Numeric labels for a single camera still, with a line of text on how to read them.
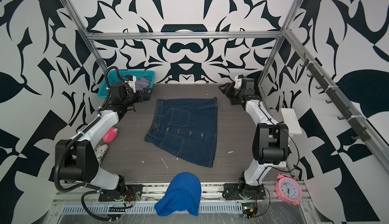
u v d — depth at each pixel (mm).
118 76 715
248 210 712
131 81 764
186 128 976
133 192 737
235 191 723
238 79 843
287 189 737
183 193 692
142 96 762
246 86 713
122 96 668
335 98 549
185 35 933
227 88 807
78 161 434
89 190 627
